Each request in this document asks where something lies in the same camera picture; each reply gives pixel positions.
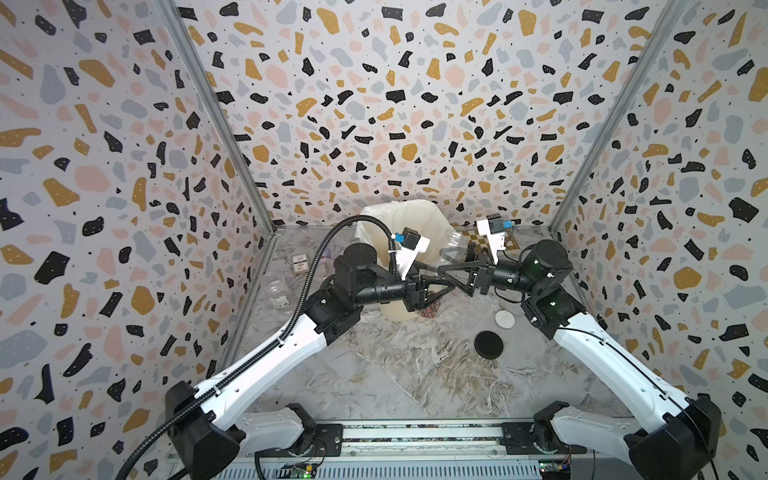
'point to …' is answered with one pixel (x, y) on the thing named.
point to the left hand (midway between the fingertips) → (450, 281)
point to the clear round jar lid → (481, 307)
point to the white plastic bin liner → (420, 216)
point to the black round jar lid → (488, 344)
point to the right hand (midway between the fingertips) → (444, 266)
